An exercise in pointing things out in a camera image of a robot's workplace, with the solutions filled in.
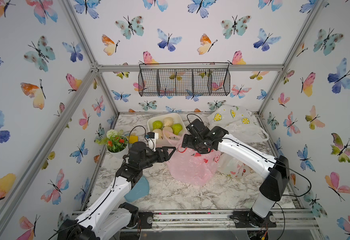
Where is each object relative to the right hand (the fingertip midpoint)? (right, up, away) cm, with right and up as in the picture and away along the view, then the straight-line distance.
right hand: (189, 143), depth 79 cm
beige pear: (-19, +5, +25) cm, 32 cm away
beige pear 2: (-14, +7, +26) cm, 30 cm away
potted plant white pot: (-40, 0, +5) cm, 41 cm away
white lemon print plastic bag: (+37, +12, +28) cm, 48 cm away
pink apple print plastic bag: (0, -13, +5) cm, 14 cm away
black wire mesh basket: (-2, +40, +19) cm, 44 cm away
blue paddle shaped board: (-27, -26, +5) cm, 38 cm away
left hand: (-8, -2, -5) cm, 9 cm away
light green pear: (-22, +11, +28) cm, 37 cm away
